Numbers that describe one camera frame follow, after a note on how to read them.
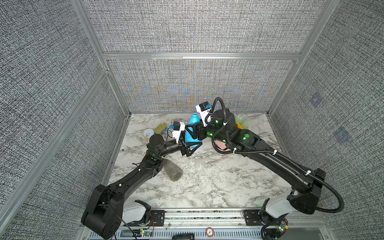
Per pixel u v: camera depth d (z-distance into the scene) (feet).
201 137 1.90
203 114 1.88
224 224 2.38
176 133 2.05
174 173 2.63
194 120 2.06
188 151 2.05
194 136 1.93
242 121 3.58
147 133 3.32
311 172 1.33
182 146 2.04
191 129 1.93
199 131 1.86
